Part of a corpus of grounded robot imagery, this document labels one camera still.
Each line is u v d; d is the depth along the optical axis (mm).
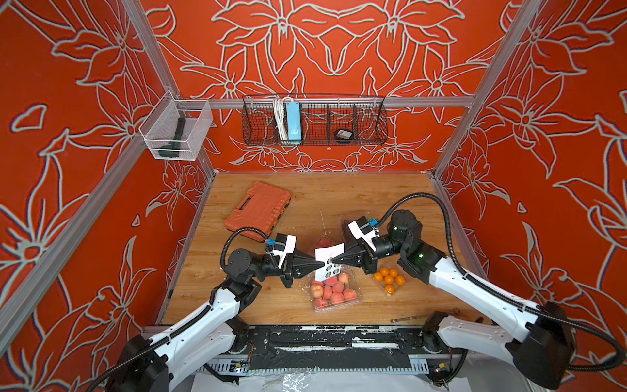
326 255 572
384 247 579
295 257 577
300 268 586
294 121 898
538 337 380
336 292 795
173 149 788
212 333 589
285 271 551
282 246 518
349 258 580
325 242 927
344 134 956
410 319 766
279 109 875
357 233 532
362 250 568
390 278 832
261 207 1003
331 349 725
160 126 797
